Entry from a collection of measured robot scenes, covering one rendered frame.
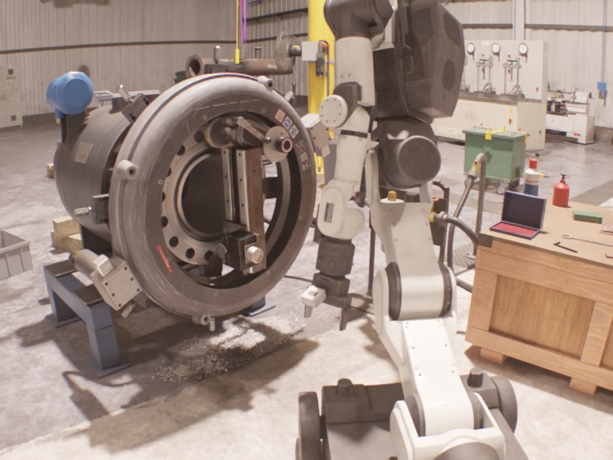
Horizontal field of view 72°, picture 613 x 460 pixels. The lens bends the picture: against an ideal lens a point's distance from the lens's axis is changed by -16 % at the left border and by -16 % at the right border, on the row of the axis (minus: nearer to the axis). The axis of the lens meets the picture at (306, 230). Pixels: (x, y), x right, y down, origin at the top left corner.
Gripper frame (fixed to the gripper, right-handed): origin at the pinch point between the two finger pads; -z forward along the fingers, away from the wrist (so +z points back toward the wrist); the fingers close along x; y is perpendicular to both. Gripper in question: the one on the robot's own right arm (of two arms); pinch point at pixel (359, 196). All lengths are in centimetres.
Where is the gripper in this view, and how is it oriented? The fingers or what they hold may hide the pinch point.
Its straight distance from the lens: 205.4
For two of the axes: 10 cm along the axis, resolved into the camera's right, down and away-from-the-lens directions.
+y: -6.9, 2.2, -6.9
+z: 0.0, -9.5, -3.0
